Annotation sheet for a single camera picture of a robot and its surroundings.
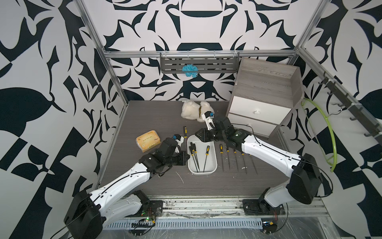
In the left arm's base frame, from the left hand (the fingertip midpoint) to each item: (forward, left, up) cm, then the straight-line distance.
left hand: (189, 153), depth 78 cm
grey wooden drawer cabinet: (+24, -41, +17) cm, 51 cm away
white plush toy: (+32, -3, -3) cm, 33 cm away
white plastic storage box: (+4, -8, -13) cm, 16 cm away
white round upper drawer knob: (+18, -38, +10) cm, 43 cm away
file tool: (-12, -22, +21) cm, 33 cm away
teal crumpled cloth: (+45, -4, +20) cm, 49 cm away
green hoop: (-13, -61, +10) cm, 64 cm away
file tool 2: (+7, -1, -12) cm, 14 cm away
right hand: (+9, -4, +7) cm, 12 cm away
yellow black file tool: (+9, +2, +7) cm, 11 cm away
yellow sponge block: (+14, +25, -10) cm, 31 cm away
